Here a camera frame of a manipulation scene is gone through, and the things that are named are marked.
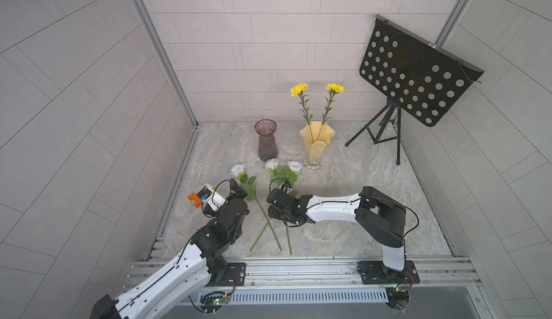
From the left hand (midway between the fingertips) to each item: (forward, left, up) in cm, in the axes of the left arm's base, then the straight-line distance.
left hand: (232, 184), depth 79 cm
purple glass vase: (+22, -12, -5) cm, 26 cm away
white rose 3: (+13, -24, -8) cm, 28 cm away
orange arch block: (-11, +7, +12) cm, 18 cm away
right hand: (-5, -13, -14) cm, 20 cm away
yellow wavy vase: (+22, -33, +3) cm, 40 cm away
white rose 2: (+14, -14, -8) cm, 21 cm away
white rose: (+11, 0, -8) cm, 14 cm away
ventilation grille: (-33, -27, -13) cm, 45 cm away
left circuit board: (-34, +3, -12) cm, 37 cm away
